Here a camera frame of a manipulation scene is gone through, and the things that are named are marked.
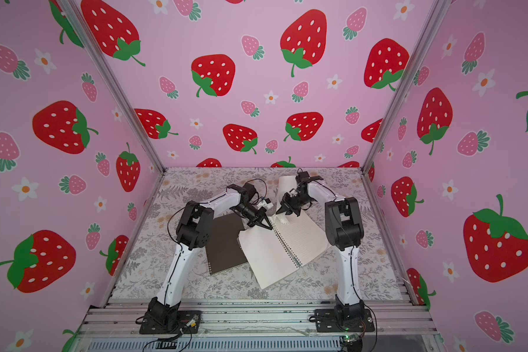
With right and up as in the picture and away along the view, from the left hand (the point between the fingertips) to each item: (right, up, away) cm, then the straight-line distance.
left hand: (273, 229), depth 94 cm
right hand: (+3, +7, +2) cm, 8 cm away
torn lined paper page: (+6, +20, +8) cm, 22 cm away
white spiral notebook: (+9, -5, -1) cm, 10 cm away
